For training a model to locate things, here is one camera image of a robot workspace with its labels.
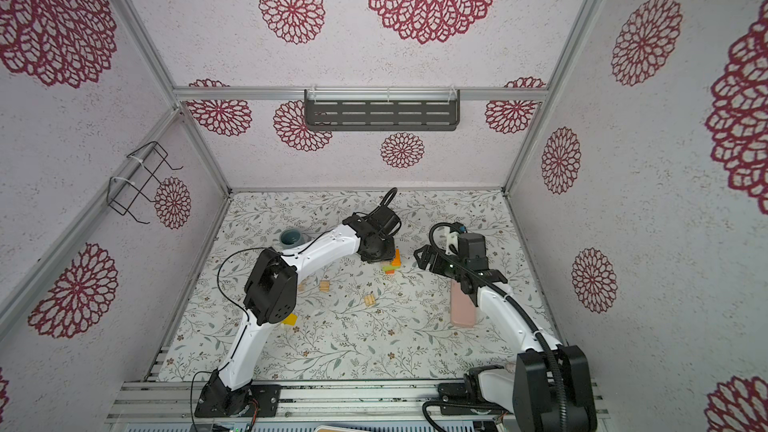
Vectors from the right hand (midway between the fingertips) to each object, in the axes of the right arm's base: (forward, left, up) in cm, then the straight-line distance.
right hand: (428, 252), depth 85 cm
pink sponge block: (-11, -11, -13) cm, 20 cm away
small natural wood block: (-9, +17, -13) cm, 23 cm away
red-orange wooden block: (+1, +11, -14) cm, 18 cm away
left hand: (+3, +12, -9) cm, 15 cm away
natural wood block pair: (-23, +27, +21) cm, 41 cm away
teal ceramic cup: (+11, +45, -9) cm, 47 cm away
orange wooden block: (+2, +9, -8) cm, 12 cm away
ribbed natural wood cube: (-5, +31, -13) cm, 34 cm away
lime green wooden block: (+1, +12, -11) cm, 16 cm away
